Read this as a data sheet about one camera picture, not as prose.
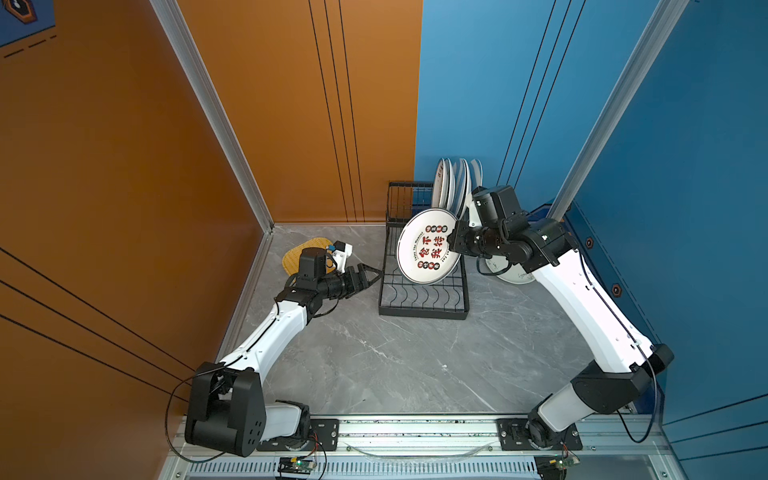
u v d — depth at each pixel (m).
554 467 0.70
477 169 0.89
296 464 0.71
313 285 0.65
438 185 0.97
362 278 0.72
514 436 0.72
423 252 0.74
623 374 0.40
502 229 0.48
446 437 0.75
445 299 0.97
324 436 0.73
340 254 0.77
